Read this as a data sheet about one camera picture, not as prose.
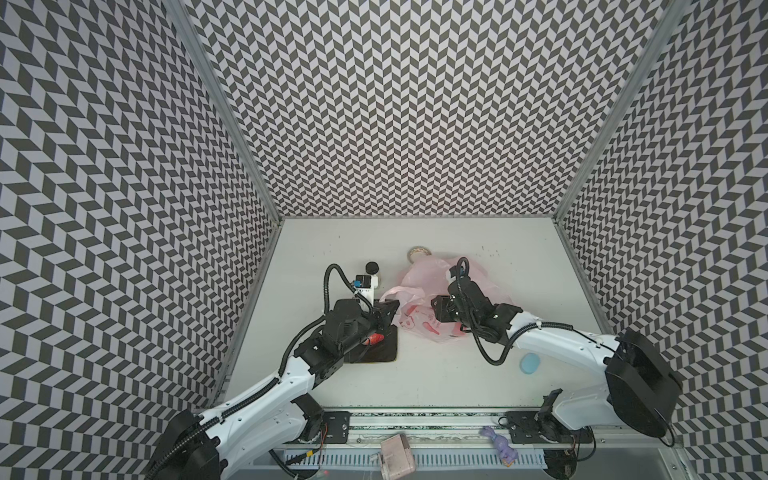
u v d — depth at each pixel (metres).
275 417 0.57
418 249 1.08
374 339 0.83
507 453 0.68
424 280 0.86
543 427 0.65
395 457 0.65
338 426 0.72
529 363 0.83
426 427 0.74
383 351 0.84
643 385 0.42
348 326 0.57
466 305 0.63
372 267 0.93
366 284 0.67
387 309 0.67
